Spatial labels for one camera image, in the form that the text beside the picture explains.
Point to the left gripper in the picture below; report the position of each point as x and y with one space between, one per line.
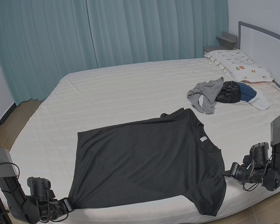
60 207

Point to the grey garment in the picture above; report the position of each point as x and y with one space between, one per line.
208 95

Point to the black T-shirt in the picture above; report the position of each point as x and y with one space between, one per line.
140 159

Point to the white garment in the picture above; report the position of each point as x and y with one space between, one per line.
260 103

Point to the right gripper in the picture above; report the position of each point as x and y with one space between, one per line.
243 173

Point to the dark blue garment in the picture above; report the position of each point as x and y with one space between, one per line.
247 92

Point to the bed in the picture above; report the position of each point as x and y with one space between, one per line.
127 92

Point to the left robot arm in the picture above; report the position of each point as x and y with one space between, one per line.
14 197

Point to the black shiny garment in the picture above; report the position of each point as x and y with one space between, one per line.
228 93

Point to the grey bedside table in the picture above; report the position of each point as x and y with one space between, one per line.
224 41

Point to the white printed pillow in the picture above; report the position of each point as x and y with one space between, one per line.
240 65

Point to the blue-green curtain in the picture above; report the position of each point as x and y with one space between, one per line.
45 44
156 18

